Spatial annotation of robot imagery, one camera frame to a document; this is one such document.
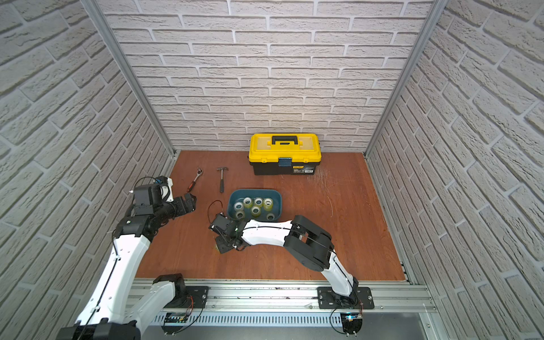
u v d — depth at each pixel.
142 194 0.56
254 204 0.97
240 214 0.95
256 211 0.95
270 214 0.94
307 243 0.53
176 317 0.73
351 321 0.70
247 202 0.97
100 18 0.71
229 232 0.67
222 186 1.05
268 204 0.96
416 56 0.79
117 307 0.41
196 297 0.74
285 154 0.98
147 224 0.52
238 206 0.97
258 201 0.98
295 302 0.74
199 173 1.10
